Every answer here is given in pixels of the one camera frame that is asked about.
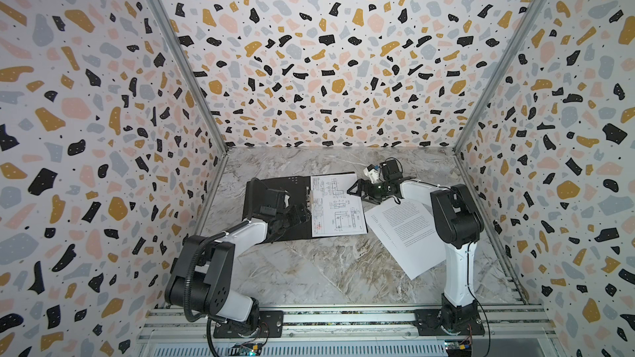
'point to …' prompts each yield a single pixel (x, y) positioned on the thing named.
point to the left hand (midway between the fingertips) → (303, 212)
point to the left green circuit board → (245, 349)
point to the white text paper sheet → (409, 229)
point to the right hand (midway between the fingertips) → (351, 190)
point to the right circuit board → (458, 348)
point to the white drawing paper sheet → (335, 211)
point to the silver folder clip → (311, 200)
